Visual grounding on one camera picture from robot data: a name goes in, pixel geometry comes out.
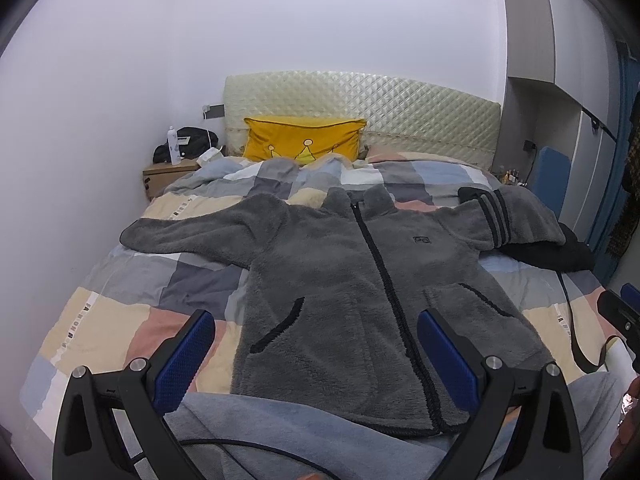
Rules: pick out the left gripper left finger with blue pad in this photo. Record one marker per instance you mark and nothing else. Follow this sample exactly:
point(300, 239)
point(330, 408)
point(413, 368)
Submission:
point(88, 443)

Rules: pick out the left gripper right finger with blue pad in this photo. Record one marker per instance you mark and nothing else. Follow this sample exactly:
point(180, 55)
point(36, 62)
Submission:
point(545, 442)

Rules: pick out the grey fleece zip jacket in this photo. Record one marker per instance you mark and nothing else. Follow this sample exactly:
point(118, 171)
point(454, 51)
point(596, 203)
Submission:
point(334, 294)

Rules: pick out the person's right hand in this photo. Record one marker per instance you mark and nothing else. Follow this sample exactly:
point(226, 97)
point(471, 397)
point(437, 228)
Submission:
point(628, 425)

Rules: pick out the grey sweatpants leg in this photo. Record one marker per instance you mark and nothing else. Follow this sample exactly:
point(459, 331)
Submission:
point(234, 437)

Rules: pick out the grey white wardrobe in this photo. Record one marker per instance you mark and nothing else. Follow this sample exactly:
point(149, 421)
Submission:
point(562, 92)

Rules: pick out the wooden bedside table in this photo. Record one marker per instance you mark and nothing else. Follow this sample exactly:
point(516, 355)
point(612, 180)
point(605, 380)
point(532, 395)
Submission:
point(157, 177)

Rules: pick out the cream quilted headboard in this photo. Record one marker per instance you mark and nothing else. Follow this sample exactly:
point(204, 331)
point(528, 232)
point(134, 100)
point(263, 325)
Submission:
point(407, 114)

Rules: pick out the white spray bottle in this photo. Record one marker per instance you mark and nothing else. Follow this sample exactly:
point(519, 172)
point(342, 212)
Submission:
point(173, 146)

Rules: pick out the black bag on nightstand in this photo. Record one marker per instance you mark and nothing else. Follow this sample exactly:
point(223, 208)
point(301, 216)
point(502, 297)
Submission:
point(192, 142)

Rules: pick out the yellow crown pillow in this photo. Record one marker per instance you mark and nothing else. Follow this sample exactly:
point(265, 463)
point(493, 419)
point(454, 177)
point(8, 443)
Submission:
point(302, 139)

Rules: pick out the wall socket plate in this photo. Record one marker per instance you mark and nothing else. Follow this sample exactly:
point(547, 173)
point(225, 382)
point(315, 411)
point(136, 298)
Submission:
point(214, 111)

